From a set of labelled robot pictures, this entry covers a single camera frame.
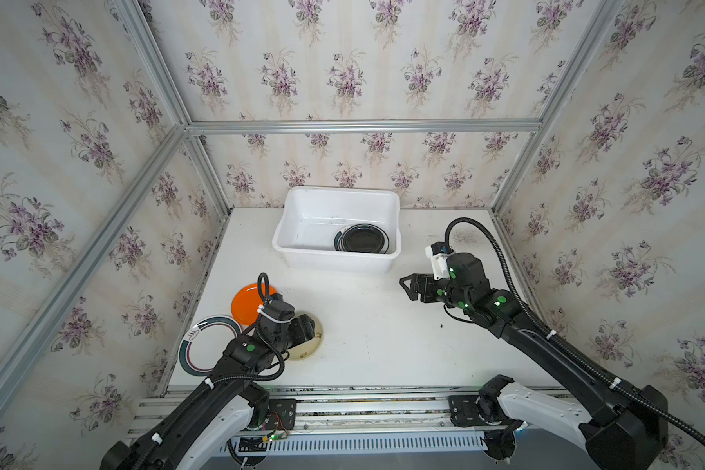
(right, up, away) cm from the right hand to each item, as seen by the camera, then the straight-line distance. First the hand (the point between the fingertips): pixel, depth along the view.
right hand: (420, 278), depth 77 cm
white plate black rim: (-23, +11, +30) cm, 40 cm away
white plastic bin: (-35, +19, +39) cm, 56 cm away
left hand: (-31, -15, +5) cm, 34 cm away
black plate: (-14, +10, +28) cm, 33 cm away
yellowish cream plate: (-31, -21, +7) cm, 38 cm away
